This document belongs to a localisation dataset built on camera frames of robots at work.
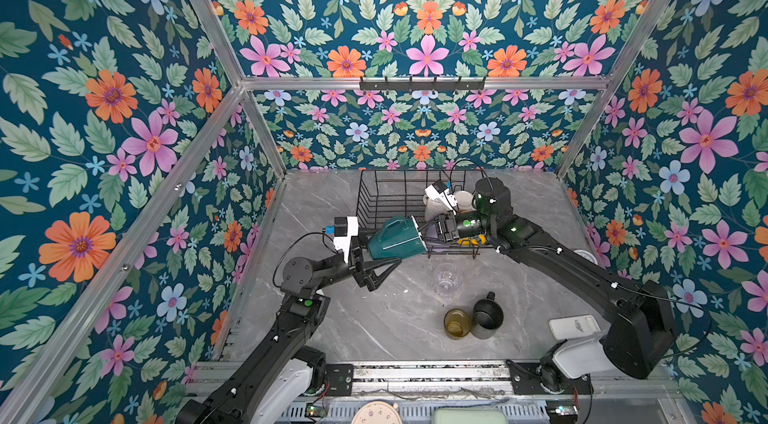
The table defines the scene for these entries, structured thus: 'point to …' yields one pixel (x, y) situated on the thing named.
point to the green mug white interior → (398, 238)
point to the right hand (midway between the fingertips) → (416, 236)
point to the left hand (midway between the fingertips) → (396, 249)
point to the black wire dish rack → (386, 195)
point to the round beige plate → (377, 413)
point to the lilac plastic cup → (438, 248)
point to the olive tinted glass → (457, 324)
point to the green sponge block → (469, 415)
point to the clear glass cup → (448, 279)
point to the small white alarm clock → (586, 255)
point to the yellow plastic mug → (467, 241)
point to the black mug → (488, 314)
